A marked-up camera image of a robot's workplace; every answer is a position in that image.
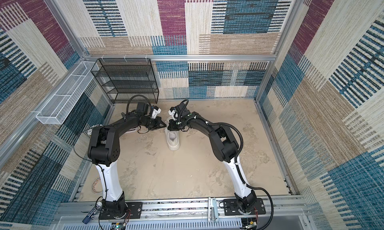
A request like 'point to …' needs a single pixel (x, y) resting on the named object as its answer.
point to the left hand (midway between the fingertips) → (166, 123)
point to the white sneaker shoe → (172, 146)
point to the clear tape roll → (97, 185)
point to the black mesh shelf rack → (124, 78)
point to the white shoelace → (172, 136)
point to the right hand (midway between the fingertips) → (169, 129)
